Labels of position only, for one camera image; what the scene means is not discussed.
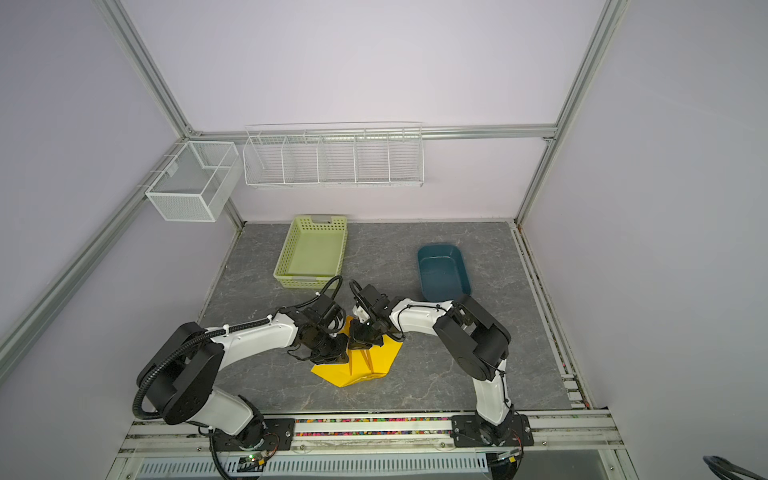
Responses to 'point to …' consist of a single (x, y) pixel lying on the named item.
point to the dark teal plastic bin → (443, 272)
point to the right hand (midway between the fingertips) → (347, 349)
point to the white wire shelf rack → (382, 154)
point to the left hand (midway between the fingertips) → (347, 363)
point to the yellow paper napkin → (363, 363)
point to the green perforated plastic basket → (314, 255)
